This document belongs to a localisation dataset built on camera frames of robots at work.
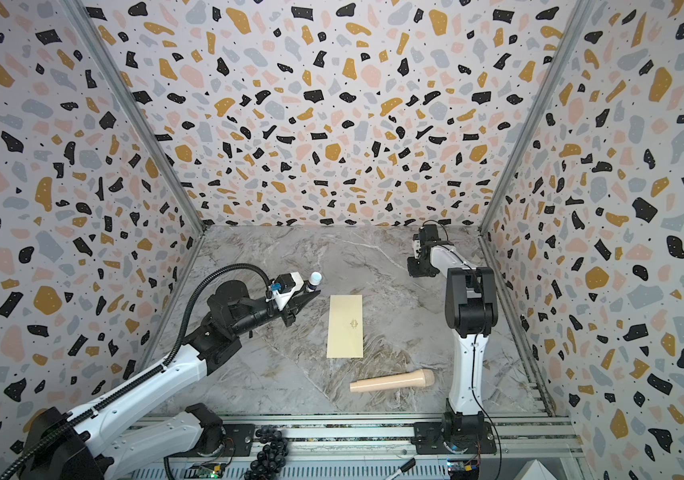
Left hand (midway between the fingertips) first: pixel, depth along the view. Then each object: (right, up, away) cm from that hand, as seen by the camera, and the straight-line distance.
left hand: (314, 282), depth 69 cm
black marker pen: (+21, -44, +1) cm, 49 cm away
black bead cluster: (-10, -40, -1) cm, 41 cm away
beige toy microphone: (+27, -27, +11) cm, 40 cm away
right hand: (+30, +4, +37) cm, 48 cm away
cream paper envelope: (+6, -20, +24) cm, 31 cm away
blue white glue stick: (+1, +1, -3) cm, 4 cm away
